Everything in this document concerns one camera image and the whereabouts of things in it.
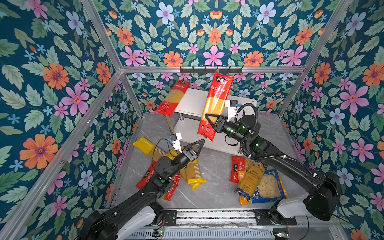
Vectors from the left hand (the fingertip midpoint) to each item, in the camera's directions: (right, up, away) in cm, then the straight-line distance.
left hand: (204, 141), depth 61 cm
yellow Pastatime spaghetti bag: (-7, -22, +24) cm, 33 cm away
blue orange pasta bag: (+36, -28, +19) cm, 49 cm away
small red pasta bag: (+20, -16, +25) cm, 36 cm away
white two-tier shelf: (-8, +16, +15) cm, 23 cm away
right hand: (+1, +11, +1) cm, 12 cm away
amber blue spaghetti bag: (+24, -22, +15) cm, 36 cm away
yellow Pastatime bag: (-34, -10, +35) cm, 50 cm away
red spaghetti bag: (-18, +16, +12) cm, 27 cm away
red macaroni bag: (-16, -23, +23) cm, 36 cm away
